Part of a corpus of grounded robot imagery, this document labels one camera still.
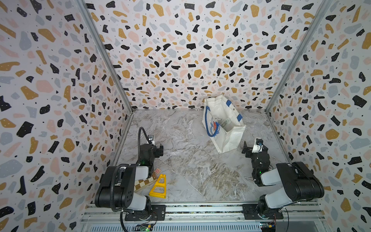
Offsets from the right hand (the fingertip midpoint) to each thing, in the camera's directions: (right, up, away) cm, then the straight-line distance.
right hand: (255, 142), depth 89 cm
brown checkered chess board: (-68, -22, -9) cm, 72 cm away
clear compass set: (-17, +12, +10) cm, 23 cm away
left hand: (-64, -1, +3) cm, 64 cm away
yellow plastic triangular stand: (-57, -26, -8) cm, 63 cm away
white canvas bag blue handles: (-21, +22, +17) cm, 35 cm away
